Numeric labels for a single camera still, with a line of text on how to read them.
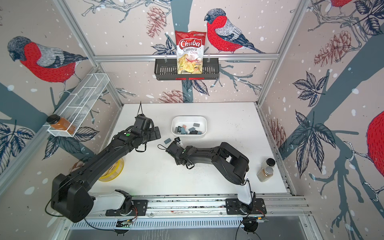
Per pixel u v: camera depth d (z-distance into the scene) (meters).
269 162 0.79
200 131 1.04
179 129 1.02
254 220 0.70
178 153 0.70
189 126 1.06
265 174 0.76
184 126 1.06
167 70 0.95
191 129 1.04
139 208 0.73
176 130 1.04
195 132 1.04
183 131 1.01
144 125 0.64
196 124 1.07
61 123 0.61
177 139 0.83
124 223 0.71
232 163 0.49
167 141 0.99
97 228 0.69
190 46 0.85
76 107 0.77
